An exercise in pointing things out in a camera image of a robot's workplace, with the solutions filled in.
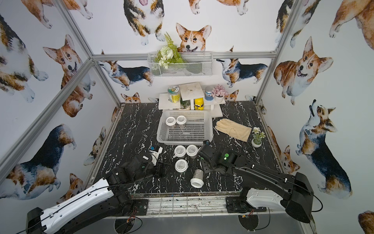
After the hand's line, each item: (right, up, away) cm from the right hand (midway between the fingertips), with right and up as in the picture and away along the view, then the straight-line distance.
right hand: (208, 160), depth 77 cm
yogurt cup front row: (-17, +20, +25) cm, 36 cm away
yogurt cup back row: (-24, +20, +24) cm, 39 cm away
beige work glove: (+22, +13, +27) cm, 37 cm away
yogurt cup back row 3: (-9, +3, +10) cm, 13 cm away
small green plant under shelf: (-14, +32, +33) cm, 48 cm away
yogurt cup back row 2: (-16, +2, +11) cm, 19 cm away
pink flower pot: (+8, +38, +16) cm, 42 cm away
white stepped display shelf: (-9, +35, +25) cm, 45 cm away
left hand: (-21, 0, -1) cm, 21 cm away
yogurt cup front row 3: (-5, -11, 0) cm, 12 cm away
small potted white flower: (+32, +7, +15) cm, 36 cm away
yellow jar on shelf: (-4, +32, +31) cm, 45 cm away
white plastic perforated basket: (-14, +15, +29) cm, 36 cm away
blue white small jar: (+2, +38, +21) cm, 43 cm away
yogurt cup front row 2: (-15, -4, +5) cm, 16 cm away
